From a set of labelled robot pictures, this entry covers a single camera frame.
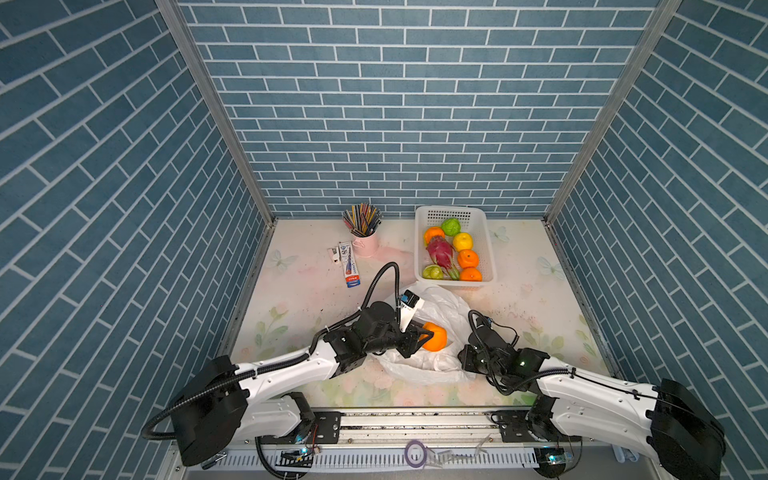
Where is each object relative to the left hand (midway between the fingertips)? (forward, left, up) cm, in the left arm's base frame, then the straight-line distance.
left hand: (429, 334), depth 75 cm
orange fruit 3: (+31, -17, -8) cm, 36 cm away
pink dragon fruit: (+32, -8, -7) cm, 34 cm away
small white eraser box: (+37, +30, -13) cm, 49 cm away
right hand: (-1, -8, -12) cm, 14 cm away
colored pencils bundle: (+42, +19, -1) cm, 46 cm away
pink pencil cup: (+36, +18, -8) cm, 41 cm away
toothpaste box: (+27, +23, -12) cm, 37 cm away
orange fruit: (-1, -3, -1) cm, 3 cm away
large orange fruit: (+24, -17, -9) cm, 31 cm away
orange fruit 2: (+42, -6, -7) cm, 43 cm away
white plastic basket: (+48, -22, -7) cm, 53 cm away
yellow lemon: (+37, -16, -7) cm, 41 cm away
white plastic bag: (-5, -4, -11) cm, 13 cm away
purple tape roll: (-26, +3, -14) cm, 29 cm away
